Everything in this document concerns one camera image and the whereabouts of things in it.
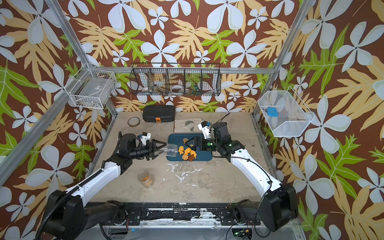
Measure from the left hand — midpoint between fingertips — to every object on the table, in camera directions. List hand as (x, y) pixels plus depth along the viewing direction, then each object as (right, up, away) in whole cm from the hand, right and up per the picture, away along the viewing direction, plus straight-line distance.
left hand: (166, 145), depth 78 cm
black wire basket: (0, +42, +20) cm, 46 cm away
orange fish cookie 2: (+15, -7, +18) cm, 25 cm away
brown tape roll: (-32, +14, +38) cm, 51 cm away
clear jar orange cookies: (-11, -19, +3) cm, 22 cm away
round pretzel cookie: (+9, 0, +27) cm, 28 cm away
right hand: (+13, +1, -2) cm, 13 cm away
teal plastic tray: (+3, +1, +29) cm, 29 cm away
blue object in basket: (+61, +18, +9) cm, 65 cm away
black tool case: (-12, +20, +36) cm, 43 cm away
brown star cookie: (+13, -10, +15) cm, 22 cm away
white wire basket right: (+68, +16, +6) cm, 70 cm away
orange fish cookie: (+11, -6, +20) cm, 23 cm away
